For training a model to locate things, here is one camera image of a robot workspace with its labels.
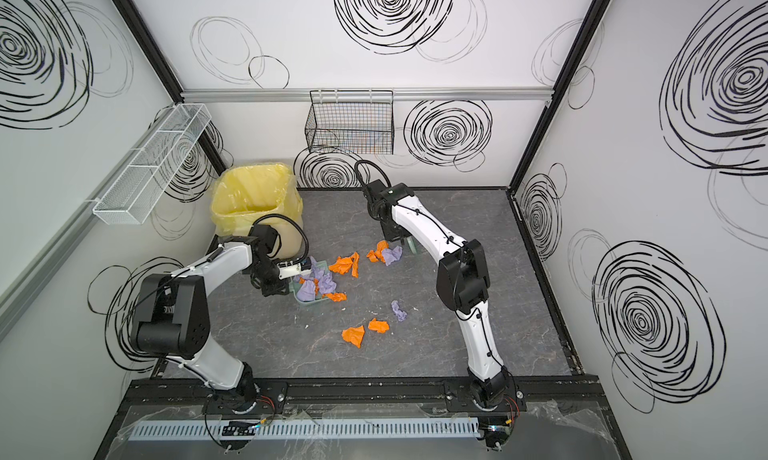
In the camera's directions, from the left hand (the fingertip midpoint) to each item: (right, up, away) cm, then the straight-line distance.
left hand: (284, 282), depth 92 cm
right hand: (+36, +15, 0) cm, 39 cm away
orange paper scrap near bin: (+29, +7, +7) cm, 30 cm away
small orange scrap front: (+23, -13, -9) cm, 28 cm away
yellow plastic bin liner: (-15, +28, +5) cm, 32 cm away
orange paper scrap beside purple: (+29, -11, -7) cm, 32 cm away
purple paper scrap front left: (+8, -2, -3) cm, 9 cm away
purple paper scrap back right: (+34, +7, +7) cm, 35 cm away
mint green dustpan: (+4, 0, 0) cm, 4 cm away
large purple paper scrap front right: (+13, 0, +1) cm, 13 cm away
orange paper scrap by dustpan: (+17, -4, -3) cm, 17 cm away
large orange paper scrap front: (+18, +5, +5) cm, 19 cm away
